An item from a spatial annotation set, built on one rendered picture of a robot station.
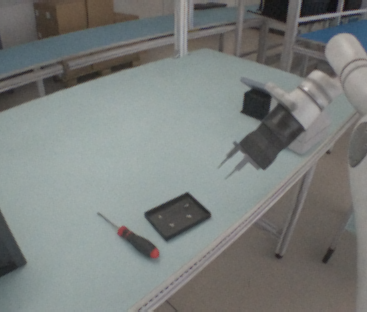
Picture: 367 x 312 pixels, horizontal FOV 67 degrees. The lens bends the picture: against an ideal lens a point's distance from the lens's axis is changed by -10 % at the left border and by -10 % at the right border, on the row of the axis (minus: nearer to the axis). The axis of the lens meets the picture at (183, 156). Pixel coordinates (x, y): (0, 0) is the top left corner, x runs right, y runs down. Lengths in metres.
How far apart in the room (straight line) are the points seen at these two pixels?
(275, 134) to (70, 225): 0.44
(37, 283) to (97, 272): 0.11
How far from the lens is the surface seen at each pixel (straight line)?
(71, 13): 3.90
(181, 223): 0.62
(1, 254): 0.60
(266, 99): 0.98
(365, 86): 0.51
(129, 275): 0.55
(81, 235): 0.62
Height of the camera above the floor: 1.46
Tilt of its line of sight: 35 degrees down
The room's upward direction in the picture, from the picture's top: 1 degrees clockwise
